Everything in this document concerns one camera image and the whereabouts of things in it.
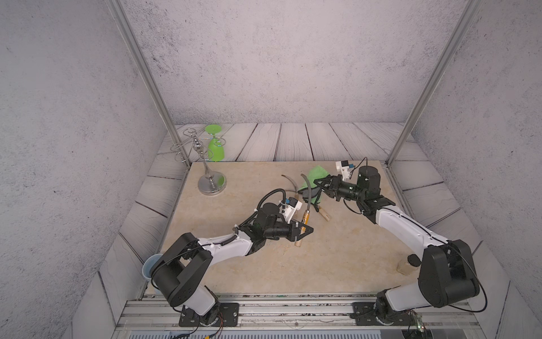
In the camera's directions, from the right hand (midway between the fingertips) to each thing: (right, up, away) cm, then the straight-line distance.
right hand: (314, 183), depth 77 cm
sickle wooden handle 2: (+8, -14, +21) cm, 27 cm away
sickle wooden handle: (-4, -13, -2) cm, 14 cm away
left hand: (-1, -17, -1) cm, 18 cm away
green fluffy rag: (0, +4, +1) cm, 4 cm away
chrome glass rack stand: (-47, 0, +34) cm, 58 cm away
